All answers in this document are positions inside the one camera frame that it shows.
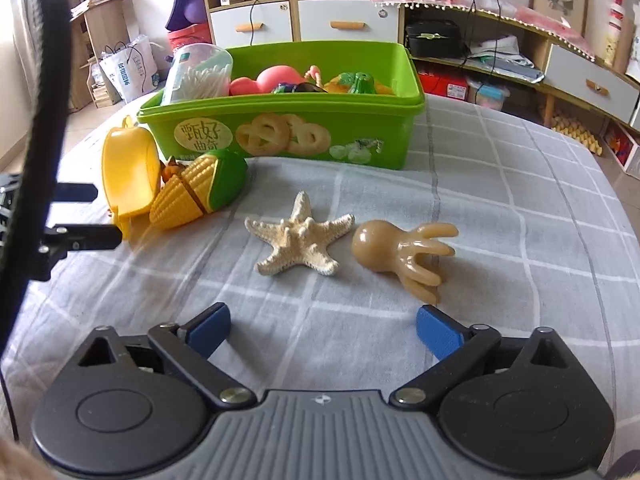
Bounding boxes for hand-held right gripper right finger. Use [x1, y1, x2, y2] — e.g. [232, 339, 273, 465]
[389, 305, 591, 409]

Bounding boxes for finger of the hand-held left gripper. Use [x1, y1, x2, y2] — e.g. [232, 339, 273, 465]
[39, 223, 122, 257]
[52, 183, 99, 204]

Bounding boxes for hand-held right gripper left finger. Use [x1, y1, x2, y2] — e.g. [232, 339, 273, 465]
[65, 302, 258, 409]

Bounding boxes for yellow plastic scoop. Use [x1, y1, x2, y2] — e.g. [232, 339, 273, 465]
[101, 115, 162, 241]

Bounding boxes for clear cotton swab container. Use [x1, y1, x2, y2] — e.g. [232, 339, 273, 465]
[162, 43, 234, 106]

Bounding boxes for green plastic box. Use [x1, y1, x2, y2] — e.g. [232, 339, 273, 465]
[136, 41, 427, 171]

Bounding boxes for pink rubber toy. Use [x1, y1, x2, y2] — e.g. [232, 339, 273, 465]
[230, 65, 306, 96]

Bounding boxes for purple toy grapes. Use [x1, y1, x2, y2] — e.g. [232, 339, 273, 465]
[271, 81, 328, 95]

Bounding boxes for orange toy pumpkin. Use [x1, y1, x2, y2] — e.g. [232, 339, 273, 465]
[324, 71, 396, 96]

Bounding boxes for grey checked bed sheet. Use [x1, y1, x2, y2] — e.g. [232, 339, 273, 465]
[0, 95, 640, 480]

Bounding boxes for small brown toy figure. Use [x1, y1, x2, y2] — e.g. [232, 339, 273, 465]
[160, 156, 190, 187]

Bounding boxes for toy corn with green husk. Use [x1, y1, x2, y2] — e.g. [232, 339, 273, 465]
[149, 150, 248, 231]

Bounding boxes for tan toy octopus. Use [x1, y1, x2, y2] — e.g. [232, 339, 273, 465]
[350, 220, 459, 306]

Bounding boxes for beige starfish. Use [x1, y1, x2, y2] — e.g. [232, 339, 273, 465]
[244, 191, 356, 278]

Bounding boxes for white paper shopping bag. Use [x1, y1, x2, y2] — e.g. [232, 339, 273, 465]
[99, 35, 161, 103]

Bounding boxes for wooden side shelf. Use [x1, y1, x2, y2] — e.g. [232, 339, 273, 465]
[70, 0, 133, 111]

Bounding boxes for red printed bucket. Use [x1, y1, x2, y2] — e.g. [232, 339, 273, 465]
[166, 24, 213, 56]

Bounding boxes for purple bag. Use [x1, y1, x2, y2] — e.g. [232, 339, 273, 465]
[165, 0, 206, 32]

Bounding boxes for clear plastic storage box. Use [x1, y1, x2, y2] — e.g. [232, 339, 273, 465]
[467, 77, 511, 111]

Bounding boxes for yellow egg tray stack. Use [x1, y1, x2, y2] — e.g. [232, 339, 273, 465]
[550, 112, 606, 156]

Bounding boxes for red cardboard box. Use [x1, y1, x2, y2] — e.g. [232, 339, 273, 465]
[417, 71, 471, 101]

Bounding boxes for white basket with toys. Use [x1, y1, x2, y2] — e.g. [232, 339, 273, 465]
[605, 122, 640, 179]

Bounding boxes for stack of white papers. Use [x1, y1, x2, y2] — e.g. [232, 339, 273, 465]
[467, 35, 543, 81]

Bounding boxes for low wooden tv stand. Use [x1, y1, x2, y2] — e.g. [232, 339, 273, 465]
[400, 2, 640, 128]

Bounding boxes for black bag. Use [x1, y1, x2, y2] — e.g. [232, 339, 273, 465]
[404, 20, 468, 59]

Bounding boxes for thick black cable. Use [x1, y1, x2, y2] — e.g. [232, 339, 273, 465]
[0, 0, 68, 348]

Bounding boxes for white drawer with orange handle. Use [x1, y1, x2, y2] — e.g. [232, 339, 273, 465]
[544, 44, 640, 125]
[210, 1, 294, 47]
[297, 0, 399, 44]

